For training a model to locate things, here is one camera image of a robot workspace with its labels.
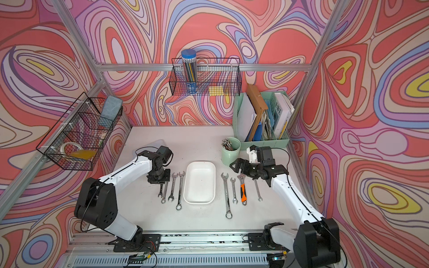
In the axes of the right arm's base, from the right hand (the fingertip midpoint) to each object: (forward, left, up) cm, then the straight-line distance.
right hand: (238, 171), depth 81 cm
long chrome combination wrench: (-16, +6, -14) cm, 22 cm away
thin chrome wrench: (-8, -11, -14) cm, 20 cm away
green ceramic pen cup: (+13, +4, -6) cm, 15 cm away
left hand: (0, +38, -8) cm, 39 cm away
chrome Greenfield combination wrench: (-11, +31, -13) cm, 36 cm away
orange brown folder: (+30, -13, +19) cm, 38 cm away
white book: (+32, -28, +11) cm, 44 cm away
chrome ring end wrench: (-8, +40, -13) cm, 43 cm away
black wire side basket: (+11, +75, +16) cm, 78 cm away
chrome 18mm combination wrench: (-6, +36, -14) cm, 39 cm away
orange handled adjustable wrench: (-3, -3, -13) cm, 13 cm away
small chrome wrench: (-4, +2, -13) cm, 14 cm away
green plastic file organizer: (+29, -16, +8) cm, 34 cm away
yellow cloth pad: (+1, +66, +18) cm, 68 cm away
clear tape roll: (+2, +73, +22) cm, 76 cm away
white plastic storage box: (+1, +20, -13) cm, 24 cm away
